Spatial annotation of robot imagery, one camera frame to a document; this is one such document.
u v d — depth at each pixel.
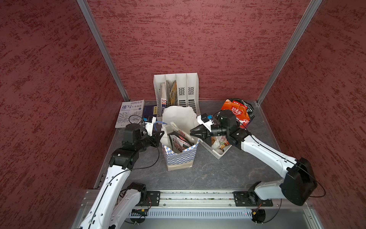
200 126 0.67
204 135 0.65
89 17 0.74
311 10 0.72
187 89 1.14
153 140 0.62
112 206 0.42
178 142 0.76
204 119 0.60
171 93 0.97
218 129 0.64
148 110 1.14
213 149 0.85
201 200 0.75
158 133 0.62
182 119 0.91
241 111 0.90
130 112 1.10
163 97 0.90
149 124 0.63
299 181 0.41
